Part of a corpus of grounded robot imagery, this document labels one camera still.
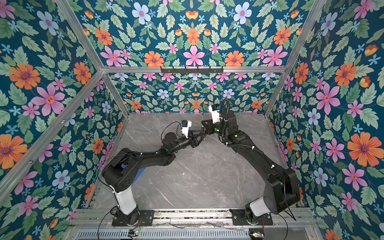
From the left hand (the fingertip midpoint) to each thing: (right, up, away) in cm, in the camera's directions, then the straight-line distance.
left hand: (205, 130), depth 78 cm
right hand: (-1, +6, +1) cm, 6 cm away
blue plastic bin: (-30, -12, -24) cm, 41 cm away
